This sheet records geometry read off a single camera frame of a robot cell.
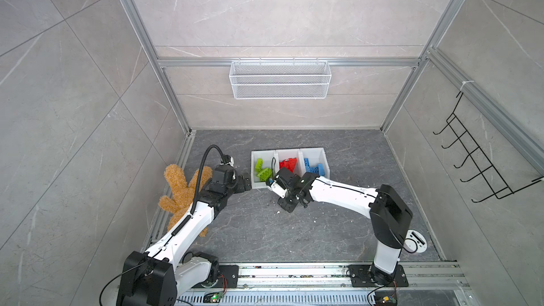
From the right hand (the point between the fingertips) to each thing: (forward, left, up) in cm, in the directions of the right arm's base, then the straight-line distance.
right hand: (287, 200), depth 87 cm
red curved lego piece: (+19, -2, -1) cm, 20 cm away
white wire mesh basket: (+52, +2, +25) cm, 57 cm away
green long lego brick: (+20, +13, -2) cm, 24 cm away
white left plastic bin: (+22, +10, -5) cm, 25 cm away
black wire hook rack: (-4, -61, +26) cm, 67 cm away
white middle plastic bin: (+24, +2, 0) cm, 24 cm away
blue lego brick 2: (+16, -16, -2) cm, 22 cm away
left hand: (+8, +19, +8) cm, 22 cm away
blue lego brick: (+21, -11, -4) cm, 24 cm away
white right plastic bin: (+24, -15, -6) cm, 29 cm away
